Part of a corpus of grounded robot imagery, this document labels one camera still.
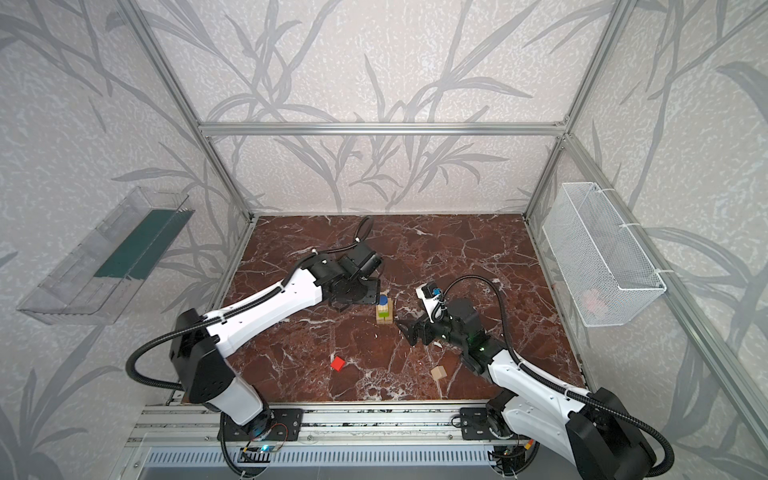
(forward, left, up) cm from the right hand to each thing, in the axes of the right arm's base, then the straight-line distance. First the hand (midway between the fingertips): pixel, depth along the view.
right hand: (410, 303), depth 81 cm
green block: (+2, +8, -10) cm, 13 cm away
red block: (-12, +20, -13) cm, 27 cm away
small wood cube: (-14, -8, -13) cm, 21 cm away
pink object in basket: (-3, -45, +7) cm, 46 cm away
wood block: (+2, +7, -6) cm, 10 cm away
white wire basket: (-5, -41, +21) cm, 46 cm away
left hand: (+3, +9, +3) cm, 10 cm away
